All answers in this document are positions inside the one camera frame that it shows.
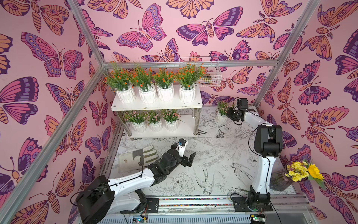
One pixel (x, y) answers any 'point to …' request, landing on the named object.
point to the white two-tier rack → (162, 119)
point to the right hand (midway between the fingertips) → (229, 113)
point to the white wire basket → (212, 76)
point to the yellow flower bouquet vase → (295, 171)
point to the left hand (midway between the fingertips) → (190, 148)
